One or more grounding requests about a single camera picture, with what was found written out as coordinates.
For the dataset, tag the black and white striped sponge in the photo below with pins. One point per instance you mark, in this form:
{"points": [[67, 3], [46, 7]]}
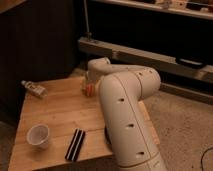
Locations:
{"points": [[75, 145]]}

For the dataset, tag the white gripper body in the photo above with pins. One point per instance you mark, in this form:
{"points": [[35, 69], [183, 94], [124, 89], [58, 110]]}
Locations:
{"points": [[90, 78]]}

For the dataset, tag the black bowl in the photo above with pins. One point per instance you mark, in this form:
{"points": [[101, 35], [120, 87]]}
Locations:
{"points": [[107, 136]]}

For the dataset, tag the white paper cup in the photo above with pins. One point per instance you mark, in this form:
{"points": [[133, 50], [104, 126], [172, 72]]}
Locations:
{"points": [[39, 136]]}

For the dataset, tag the grey metal rail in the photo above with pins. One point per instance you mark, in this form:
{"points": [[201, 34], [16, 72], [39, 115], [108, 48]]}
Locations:
{"points": [[164, 63]]}

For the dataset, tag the vertical metal pole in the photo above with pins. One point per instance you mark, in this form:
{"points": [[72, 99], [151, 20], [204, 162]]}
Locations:
{"points": [[88, 33]]}

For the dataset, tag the background shelf with items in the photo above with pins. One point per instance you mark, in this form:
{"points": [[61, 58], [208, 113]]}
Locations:
{"points": [[165, 7]]}

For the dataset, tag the clear plastic bottle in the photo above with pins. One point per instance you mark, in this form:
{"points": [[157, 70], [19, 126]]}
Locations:
{"points": [[34, 89]]}

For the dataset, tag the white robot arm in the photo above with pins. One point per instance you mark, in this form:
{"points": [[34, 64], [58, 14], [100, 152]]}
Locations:
{"points": [[121, 87]]}

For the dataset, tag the black handle on rail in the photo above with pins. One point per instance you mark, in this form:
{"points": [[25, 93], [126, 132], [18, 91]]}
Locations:
{"points": [[190, 64]]}

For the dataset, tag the wooden table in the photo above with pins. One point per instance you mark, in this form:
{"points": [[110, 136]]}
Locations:
{"points": [[64, 109]]}

